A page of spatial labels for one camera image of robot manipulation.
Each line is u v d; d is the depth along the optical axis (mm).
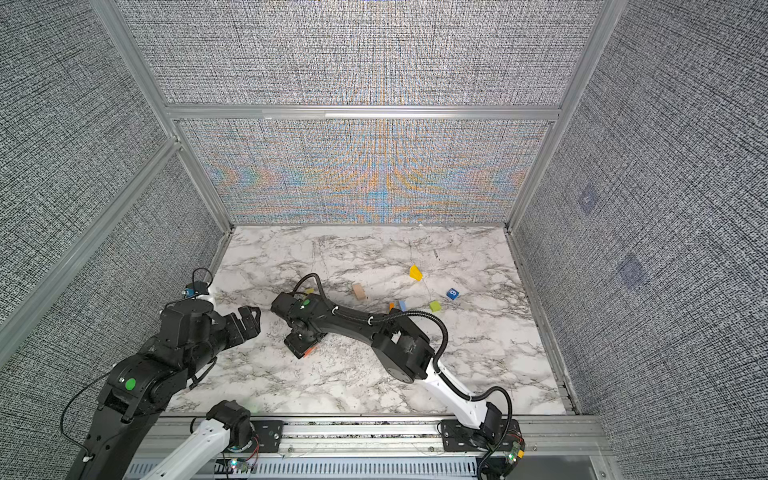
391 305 977
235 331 577
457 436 732
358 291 1020
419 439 747
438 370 584
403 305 947
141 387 404
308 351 795
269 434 732
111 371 728
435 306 970
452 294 996
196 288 555
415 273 1033
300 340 780
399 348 572
